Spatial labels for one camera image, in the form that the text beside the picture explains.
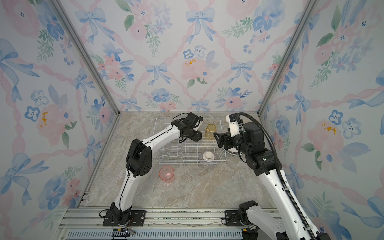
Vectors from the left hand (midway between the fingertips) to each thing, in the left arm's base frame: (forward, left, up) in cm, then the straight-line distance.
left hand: (197, 133), depth 96 cm
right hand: (-15, -11, +22) cm, 29 cm away
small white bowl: (-15, -6, -2) cm, 16 cm away
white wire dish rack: (-6, -7, -10) cm, 14 cm away
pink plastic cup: (-23, +18, -9) cm, 31 cm away
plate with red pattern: (-9, -23, -7) cm, 26 cm away
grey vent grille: (-52, +19, -10) cm, 57 cm away
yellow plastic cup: (+3, -9, +1) cm, 9 cm away
